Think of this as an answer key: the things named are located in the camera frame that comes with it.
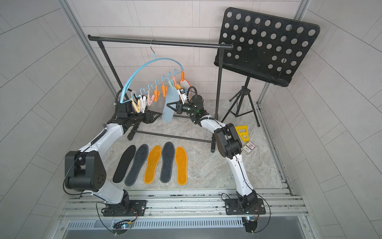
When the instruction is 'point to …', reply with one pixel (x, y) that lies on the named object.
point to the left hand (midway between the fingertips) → (159, 111)
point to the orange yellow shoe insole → (153, 157)
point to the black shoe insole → (127, 157)
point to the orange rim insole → (184, 84)
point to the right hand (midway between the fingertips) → (170, 106)
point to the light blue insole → (172, 96)
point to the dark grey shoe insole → (140, 156)
